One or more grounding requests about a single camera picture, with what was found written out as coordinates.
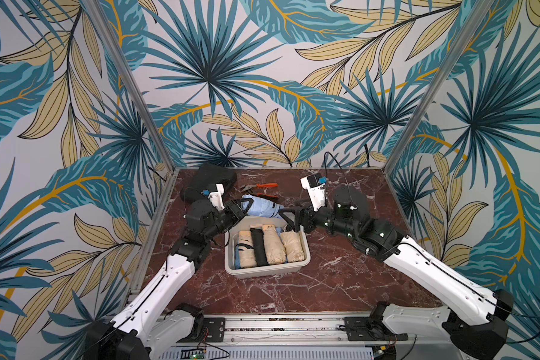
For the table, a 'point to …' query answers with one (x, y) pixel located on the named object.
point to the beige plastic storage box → (244, 223)
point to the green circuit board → (192, 354)
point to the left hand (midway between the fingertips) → (252, 204)
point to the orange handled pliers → (245, 189)
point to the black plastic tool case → (208, 175)
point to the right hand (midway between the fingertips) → (287, 207)
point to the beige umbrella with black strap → (246, 249)
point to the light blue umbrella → (261, 207)
